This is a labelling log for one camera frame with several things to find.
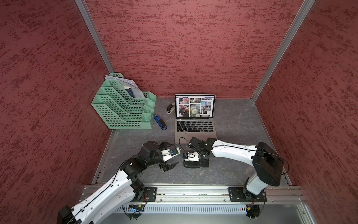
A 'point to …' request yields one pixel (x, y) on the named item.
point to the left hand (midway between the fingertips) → (172, 154)
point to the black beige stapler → (170, 108)
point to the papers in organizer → (118, 90)
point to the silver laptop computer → (194, 117)
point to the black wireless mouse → (191, 164)
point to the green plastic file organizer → (124, 105)
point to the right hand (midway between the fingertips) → (201, 162)
